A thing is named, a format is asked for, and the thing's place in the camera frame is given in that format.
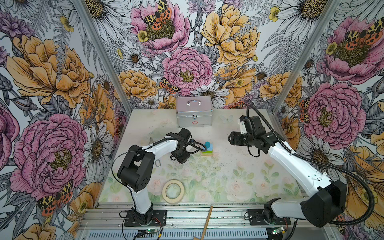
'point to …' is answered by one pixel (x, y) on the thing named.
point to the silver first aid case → (194, 111)
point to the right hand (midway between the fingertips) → (234, 142)
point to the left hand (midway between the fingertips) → (179, 161)
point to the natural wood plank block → (207, 155)
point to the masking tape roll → (175, 200)
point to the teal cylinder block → (207, 144)
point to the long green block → (208, 152)
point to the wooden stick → (206, 224)
